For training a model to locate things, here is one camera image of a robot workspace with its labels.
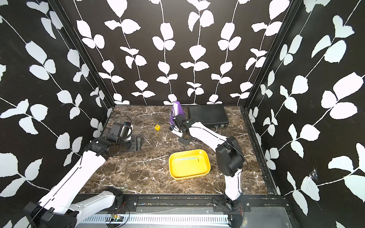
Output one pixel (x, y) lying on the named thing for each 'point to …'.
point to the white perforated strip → (202, 219)
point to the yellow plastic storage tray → (185, 169)
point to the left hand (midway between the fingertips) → (136, 141)
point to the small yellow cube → (157, 127)
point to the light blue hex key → (188, 158)
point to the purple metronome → (177, 110)
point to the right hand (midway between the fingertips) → (185, 135)
